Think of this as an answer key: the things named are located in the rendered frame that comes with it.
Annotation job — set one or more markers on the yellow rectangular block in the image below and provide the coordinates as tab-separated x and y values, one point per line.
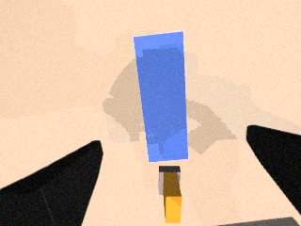
172	197

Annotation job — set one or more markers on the grey rectangular frame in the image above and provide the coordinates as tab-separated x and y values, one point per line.
163	169

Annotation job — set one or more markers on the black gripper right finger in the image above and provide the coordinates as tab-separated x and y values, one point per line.
279	152

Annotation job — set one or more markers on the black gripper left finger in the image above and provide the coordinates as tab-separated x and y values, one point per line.
58	194

